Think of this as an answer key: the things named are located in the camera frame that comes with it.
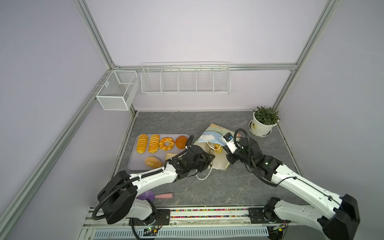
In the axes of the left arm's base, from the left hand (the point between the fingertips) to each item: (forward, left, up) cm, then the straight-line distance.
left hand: (216, 159), depth 78 cm
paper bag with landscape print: (+7, +2, +7) cm, 10 cm away
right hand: (+4, -5, +5) cm, 8 cm away
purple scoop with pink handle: (-13, +36, -10) cm, 39 cm away
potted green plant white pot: (+25, -34, +2) cm, 42 cm away
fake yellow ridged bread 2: (+23, +46, -12) cm, 53 cm away
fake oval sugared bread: (+5, +36, -10) cm, 38 cm away
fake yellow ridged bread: (+20, +38, -12) cm, 45 cm away
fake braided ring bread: (+23, +30, -13) cm, 40 cm away
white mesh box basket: (+48, +60, +10) cm, 78 cm away
